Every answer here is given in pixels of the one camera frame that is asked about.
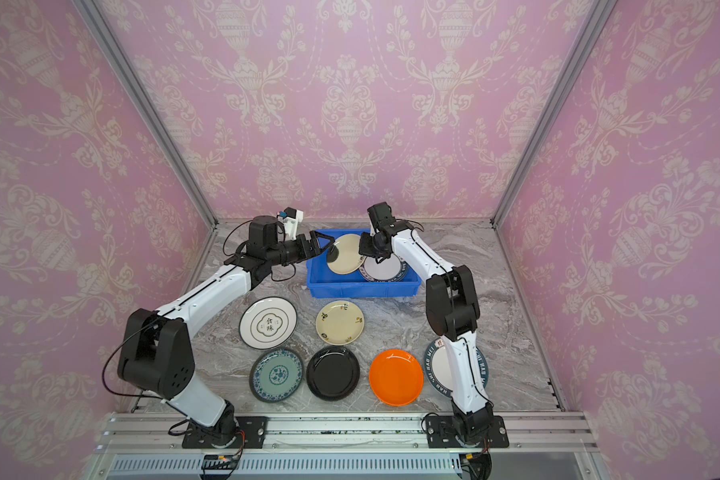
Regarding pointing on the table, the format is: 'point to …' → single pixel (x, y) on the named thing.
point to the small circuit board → (219, 462)
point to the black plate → (333, 373)
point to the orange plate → (396, 377)
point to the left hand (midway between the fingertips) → (327, 244)
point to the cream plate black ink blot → (344, 255)
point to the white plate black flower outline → (267, 323)
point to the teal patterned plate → (276, 375)
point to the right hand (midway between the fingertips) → (365, 248)
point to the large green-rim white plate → (436, 370)
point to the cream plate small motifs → (340, 322)
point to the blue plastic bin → (323, 282)
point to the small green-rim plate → (392, 269)
